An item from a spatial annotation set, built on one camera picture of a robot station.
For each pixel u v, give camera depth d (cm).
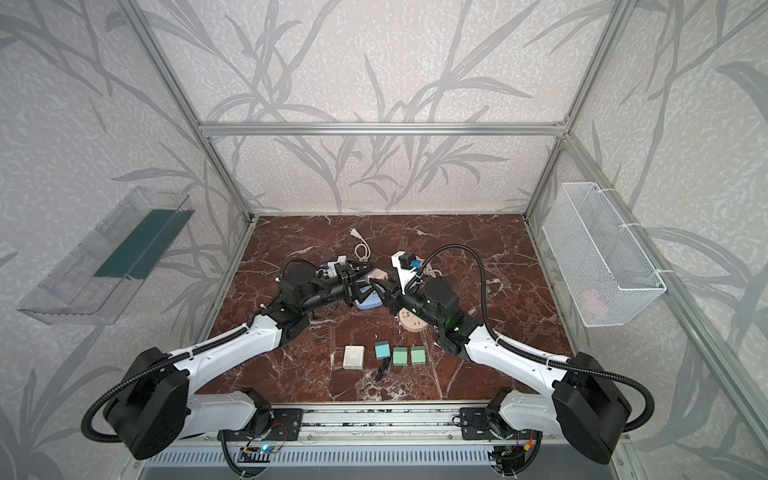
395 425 75
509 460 72
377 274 72
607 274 61
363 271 70
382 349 85
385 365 82
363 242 112
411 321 89
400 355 83
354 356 82
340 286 68
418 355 83
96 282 64
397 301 64
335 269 71
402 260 63
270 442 72
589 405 40
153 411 41
